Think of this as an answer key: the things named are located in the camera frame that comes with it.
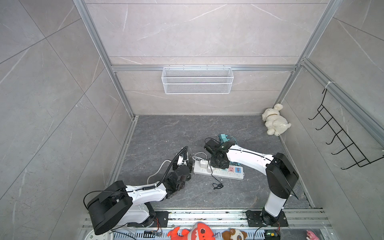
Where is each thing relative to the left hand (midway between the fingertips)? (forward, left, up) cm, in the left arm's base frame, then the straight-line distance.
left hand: (185, 152), depth 83 cm
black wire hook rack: (-15, -72, +20) cm, 76 cm away
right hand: (-3, -18, -10) cm, 21 cm away
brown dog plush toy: (-38, -22, -11) cm, 45 cm away
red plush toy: (-37, -6, -6) cm, 38 cm away
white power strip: (-8, -28, -12) cm, 32 cm away
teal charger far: (+18, -27, -12) cm, 34 cm away
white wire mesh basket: (+47, -9, +16) cm, 50 cm away
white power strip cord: (-1, +16, -15) cm, 22 cm away
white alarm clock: (-36, +36, -10) cm, 52 cm away
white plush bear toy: (+23, -64, -4) cm, 68 cm away
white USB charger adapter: (-5, -11, -6) cm, 13 cm away
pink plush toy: (-40, -58, -10) cm, 71 cm away
